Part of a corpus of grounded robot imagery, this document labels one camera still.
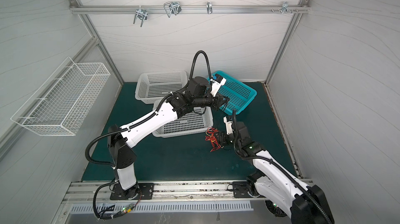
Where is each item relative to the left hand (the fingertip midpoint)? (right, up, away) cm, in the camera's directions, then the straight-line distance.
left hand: (227, 100), depth 69 cm
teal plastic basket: (+15, +3, +42) cm, 45 cm away
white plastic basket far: (-49, +9, +50) cm, 71 cm away
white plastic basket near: (-14, -14, +30) cm, 36 cm away
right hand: (-3, -18, +14) cm, 23 cm away
